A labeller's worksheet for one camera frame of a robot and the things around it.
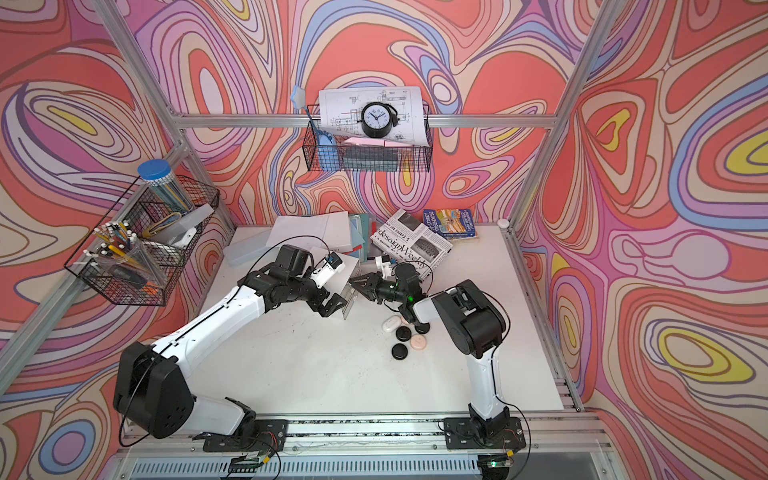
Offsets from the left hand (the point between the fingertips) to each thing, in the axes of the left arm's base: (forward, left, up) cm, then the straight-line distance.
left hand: (337, 291), depth 83 cm
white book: (+32, +7, -8) cm, 34 cm away
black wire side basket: (+11, +50, +17) cm, 54 cm away
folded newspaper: (+27, -21, -8) cm, 36 cm away
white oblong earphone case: (-3, -15, -14) cm, 20 cm away
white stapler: (+6, +37, +18) cm, 41 cm away
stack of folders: (+37, -5, -11) cm, 39 cm away
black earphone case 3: (-11, -18, -15) cm, 26 cm away
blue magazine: (+38, -39, -10) cm, 55 cm away
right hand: (+4, -3, -6) cm, 8 cm away
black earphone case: (-4, -25, -14) cm, 29 cm away
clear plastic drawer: (+4, -2, -8) cm, 9 cm away
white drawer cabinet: (-1, +3, +16) cm, 17 cm away
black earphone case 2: (-6, -19, -15) cm, 25 cm away
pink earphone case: (-9, -23, -15) cm, 29 cm away
